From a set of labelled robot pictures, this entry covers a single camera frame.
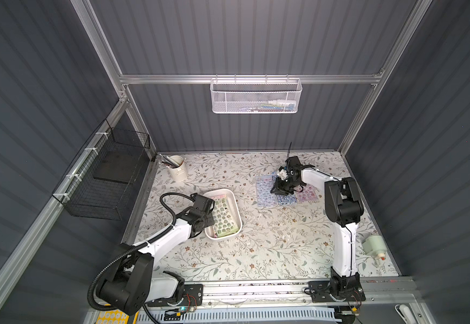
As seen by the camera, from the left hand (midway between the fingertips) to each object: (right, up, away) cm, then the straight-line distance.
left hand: (208, 219), depth 88 cm
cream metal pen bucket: (-17, +20, +14) cm, 30 cm away
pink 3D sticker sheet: (+49, +10, +13) cm, 52 cm away
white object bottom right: (+70, -27, -21) cm, 78 cm away
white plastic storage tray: (0, -6, 0) cm, 6 cm away
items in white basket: (+30, +52, +4) cm, 60 cm away
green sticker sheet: (+7, -1, +1) cm, 7 cm away
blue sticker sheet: (+37, +7, +11) cm, 40 cm away
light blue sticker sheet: (+27, +8, +12) cm, 30 cm away
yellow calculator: (-30, -29, -19) cm, 46 cm away
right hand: (+32, +11, +14) cm, 37 cm away
